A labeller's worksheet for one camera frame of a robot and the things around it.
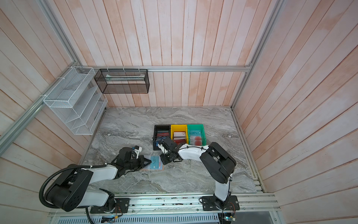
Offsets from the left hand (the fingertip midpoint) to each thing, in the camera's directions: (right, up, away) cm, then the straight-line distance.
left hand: (151, 163), depth 87 cm
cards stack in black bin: (+7, +17, +14) cm, 23 cm away
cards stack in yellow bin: (+18, +15, +12) cm, 26 cm away
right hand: (+7, +2, +4) cm, 8 cm away
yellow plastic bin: (+19, +22, +14) cm, 32 cm away
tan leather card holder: (-2, -2, -1) cm, 3 cm away
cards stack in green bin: (+30, +15, +12) cm, 36 cm away
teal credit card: (+3, 0, +1) cm, 3 cm away
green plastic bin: (+31, +23, +14) cm, 41 cm away
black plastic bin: (+4, +22, +11) cm, 25 cm away
